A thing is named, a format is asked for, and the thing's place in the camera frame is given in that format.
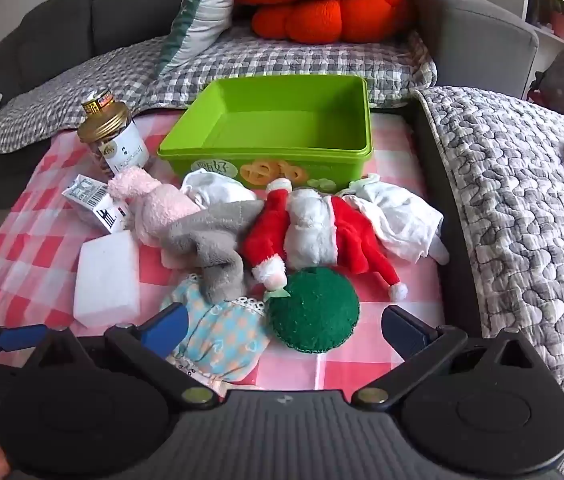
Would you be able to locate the white foam block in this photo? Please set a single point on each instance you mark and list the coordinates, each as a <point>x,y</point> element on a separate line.
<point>106,280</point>

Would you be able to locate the green plastic box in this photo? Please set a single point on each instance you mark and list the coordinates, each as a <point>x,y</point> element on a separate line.
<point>262,125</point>

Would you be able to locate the grey checkered sofa cover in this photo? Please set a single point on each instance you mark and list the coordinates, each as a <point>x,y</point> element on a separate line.
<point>287,55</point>

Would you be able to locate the grey sofa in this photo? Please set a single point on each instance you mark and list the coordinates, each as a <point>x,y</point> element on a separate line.
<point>462,25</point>

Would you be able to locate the green and white pillow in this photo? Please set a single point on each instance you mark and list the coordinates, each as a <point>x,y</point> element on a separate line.
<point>196,25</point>

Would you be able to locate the orange knot cushion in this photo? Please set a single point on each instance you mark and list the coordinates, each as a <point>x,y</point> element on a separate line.
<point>312,15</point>

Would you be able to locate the pink checkered tablecloth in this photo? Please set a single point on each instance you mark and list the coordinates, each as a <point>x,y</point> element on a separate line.
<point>26,260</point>

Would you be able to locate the white cloth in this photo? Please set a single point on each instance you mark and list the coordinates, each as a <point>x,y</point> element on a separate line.
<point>221,190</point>
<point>397,220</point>

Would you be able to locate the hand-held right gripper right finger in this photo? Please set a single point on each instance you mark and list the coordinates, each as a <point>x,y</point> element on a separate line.
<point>404,334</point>

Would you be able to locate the blue orange checkered doll dress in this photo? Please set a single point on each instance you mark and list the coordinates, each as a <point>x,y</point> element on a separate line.
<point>221,336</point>

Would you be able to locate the red santa plush toy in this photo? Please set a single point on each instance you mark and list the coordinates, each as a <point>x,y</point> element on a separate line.
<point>307,230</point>

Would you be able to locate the glass jar with gold lid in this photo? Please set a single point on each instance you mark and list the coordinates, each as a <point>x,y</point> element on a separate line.
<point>116,146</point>

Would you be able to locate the small white carton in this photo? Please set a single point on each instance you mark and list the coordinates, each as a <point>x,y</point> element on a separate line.
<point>86,195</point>

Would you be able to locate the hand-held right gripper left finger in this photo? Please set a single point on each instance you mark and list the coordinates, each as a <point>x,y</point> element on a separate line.
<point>166,324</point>

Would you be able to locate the pink and grey plush toy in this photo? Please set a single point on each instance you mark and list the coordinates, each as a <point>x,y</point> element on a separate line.
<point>201,240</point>

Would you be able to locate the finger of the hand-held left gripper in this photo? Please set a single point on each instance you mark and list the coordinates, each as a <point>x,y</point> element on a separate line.
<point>21,338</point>

